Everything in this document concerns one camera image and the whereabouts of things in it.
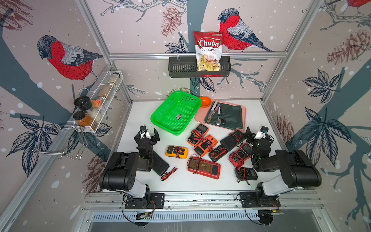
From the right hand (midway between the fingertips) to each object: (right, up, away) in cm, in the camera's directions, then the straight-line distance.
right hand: (254, 127), depth 90 cm
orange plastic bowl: (-28, +18, +24) cm, 41 cm away
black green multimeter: (-59, -21, -8) cm, 63 cm away
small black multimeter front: (-12, -24, -12) cm, 29 cm away
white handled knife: (-23, +12, +24) cm, 35 cm away
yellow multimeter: (-49, -15, -2) cm, 51 cm away
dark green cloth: (-28, +7, +20) cm, 35 cm away
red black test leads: (-56, -28, -9) cm, 63 cm away
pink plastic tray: (-33, +9, +20) cm, 39 cm away
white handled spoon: (-20, +2, +17) cm, 26 cm away
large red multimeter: (-33, -22, -8) cm, 41 cm away
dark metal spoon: (-16, +3, +17) cm, 24 cm away
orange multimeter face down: (-33, -12, -2) cm, 35 cm away
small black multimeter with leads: (-24, -15, -3) cm, 29 cm away
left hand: (-67, 0, 0) cm, 67 cm away
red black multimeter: (-9, -15, -4) cm, 18 cm away
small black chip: (-50, +6, +20) cm, 54 cm away
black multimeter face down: (-12, -9, +4) cm, 16 cm away
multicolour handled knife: (-27, +4, +17) cm, 32 cm away
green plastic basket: (-55, +8, +21) cm, 59 cm away
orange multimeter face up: (-36, -5, +5) cm, 37 cm away
